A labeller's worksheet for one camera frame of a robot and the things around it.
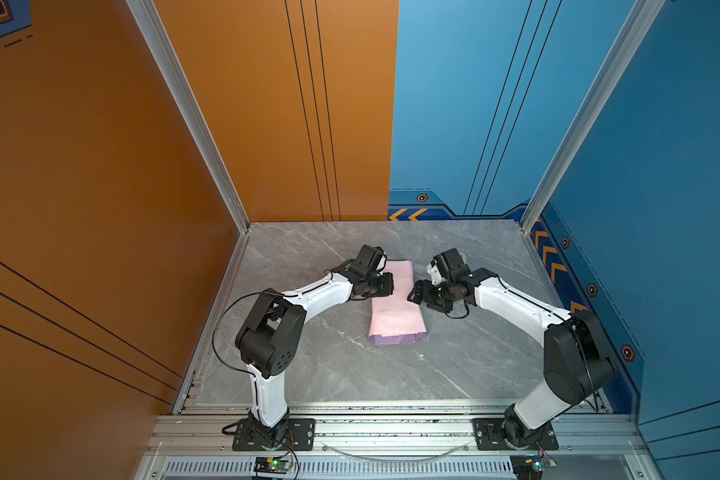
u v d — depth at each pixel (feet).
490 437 2.38
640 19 2.31
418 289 2.62
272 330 1.65
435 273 2.44
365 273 2.41
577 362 1.46
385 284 2.70
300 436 2.41
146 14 2.28
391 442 2.40
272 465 2.32
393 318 2.86
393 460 2.32
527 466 2.32
